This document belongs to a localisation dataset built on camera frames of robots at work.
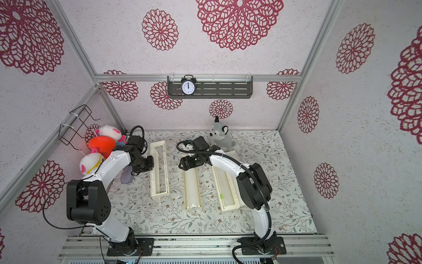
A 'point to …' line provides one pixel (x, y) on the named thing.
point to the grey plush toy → (219, 134)
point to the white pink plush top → (112, 131)
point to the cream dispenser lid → (159, 169)
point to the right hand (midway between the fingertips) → (183, 162)
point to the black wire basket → (76, 125)
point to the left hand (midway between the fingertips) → (152, 168)
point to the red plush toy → (104, 144)
